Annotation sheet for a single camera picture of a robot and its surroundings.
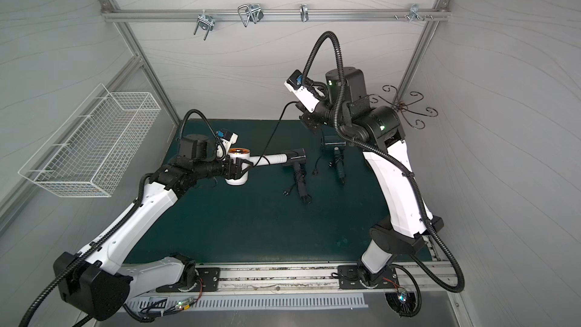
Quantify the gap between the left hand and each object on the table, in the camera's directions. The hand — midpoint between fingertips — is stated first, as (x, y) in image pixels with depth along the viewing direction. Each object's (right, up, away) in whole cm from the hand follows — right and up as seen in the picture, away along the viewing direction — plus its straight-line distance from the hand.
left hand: (245, 162), depth 75 cm
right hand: (+19, +18, -16) cm, 31 cm away
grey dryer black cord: (+13, -14, +19) cm, 27 cm away
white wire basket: (-47, +5, -6) cm, 47 cm away
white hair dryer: (0, +3, -3) cm, 4 cm away
